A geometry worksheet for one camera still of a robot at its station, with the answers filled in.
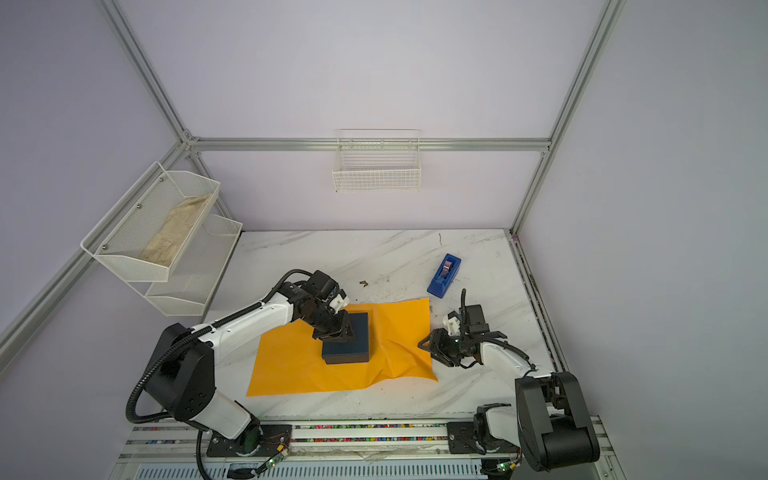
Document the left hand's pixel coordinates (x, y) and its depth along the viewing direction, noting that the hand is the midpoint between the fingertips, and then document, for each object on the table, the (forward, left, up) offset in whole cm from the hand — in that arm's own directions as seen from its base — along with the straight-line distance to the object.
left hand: (350, 340), depth 81 cm
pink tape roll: (+28, -30, -2) cm, 42 cm away
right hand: (0, -21, -5) cm, 21 cm away
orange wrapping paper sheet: (-2, +19, -9) cm, 21 cm away
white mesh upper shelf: (+24, +54, +21) cm, 62 cm away
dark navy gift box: (-2, -1, -3) cm, 3 cm away
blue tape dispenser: (+26, -30, -4) cm, 40 cm away
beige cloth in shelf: (+17, +47, +20) cm, 54 cm away
